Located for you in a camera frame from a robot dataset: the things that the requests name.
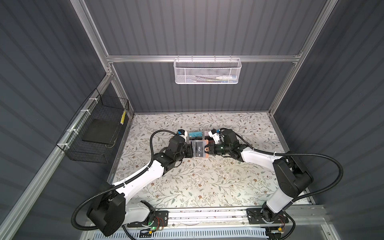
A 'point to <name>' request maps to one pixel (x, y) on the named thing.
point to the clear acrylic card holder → (206, 137)
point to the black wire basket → (98, 106)
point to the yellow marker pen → (123, 117)
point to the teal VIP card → (198, 134)
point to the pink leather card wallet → (198, 148)
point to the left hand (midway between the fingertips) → (194, 146)
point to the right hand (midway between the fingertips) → (203, 151)
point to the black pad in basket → (101, 130)
